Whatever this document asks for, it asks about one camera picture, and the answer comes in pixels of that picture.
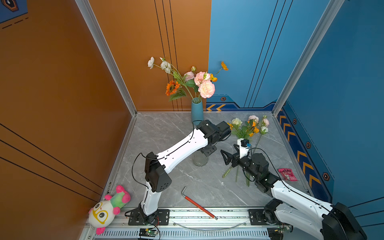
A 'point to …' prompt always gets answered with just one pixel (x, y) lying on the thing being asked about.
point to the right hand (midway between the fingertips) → (226, 148)
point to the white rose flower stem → (263, 129)
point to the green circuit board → (147, 232)
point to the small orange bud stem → (230, 126)
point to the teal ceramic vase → (197, 109)
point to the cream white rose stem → (240, 132)
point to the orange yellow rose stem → (249, 130)
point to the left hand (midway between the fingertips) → (204, 146)
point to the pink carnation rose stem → (265, 122)
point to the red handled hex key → (188, 198)
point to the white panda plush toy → (101, 215)
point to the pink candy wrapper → (288, 173)
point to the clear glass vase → (199, 158)
